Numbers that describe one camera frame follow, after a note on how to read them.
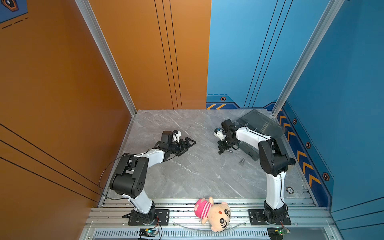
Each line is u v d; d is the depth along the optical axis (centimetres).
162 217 74
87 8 70
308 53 85
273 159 54
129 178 47
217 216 67
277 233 71
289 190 83
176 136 79
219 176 87
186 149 87
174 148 80
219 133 92
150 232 71
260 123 116
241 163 91
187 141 83
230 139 82
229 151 96
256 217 72
